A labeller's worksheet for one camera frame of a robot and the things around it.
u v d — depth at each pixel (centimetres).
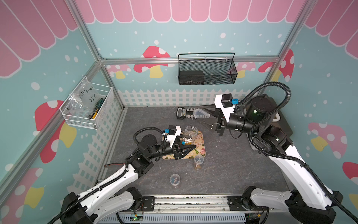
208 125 48
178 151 56
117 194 48
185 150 60
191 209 73
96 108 74
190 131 58
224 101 39
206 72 94
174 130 53
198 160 83
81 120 64
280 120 85
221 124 43
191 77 84
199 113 51
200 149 95
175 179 76
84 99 70
